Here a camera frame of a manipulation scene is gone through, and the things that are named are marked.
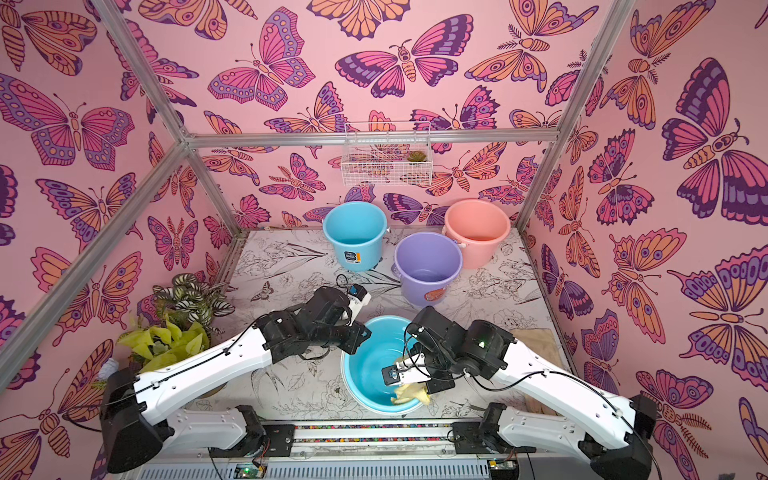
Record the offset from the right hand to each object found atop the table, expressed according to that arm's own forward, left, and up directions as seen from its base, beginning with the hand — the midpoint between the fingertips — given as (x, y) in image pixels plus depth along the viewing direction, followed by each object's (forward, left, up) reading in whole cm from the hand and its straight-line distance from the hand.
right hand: (413, 365), depth 69 cm
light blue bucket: (+3, +13, -15) cm, 20 cm away
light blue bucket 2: (+52, +19, -9) cm, 56 cm away
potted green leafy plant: (+8, +57, +1) cm, 58 cm away
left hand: (+8, +10, 0) cm, 13 cm away
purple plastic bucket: (+39, -5, -12) cm, 42 cm away
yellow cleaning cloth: (-7, +1, +4) cm, 8 cm away
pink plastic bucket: (+57, -26, -11) cm, 63 cm away
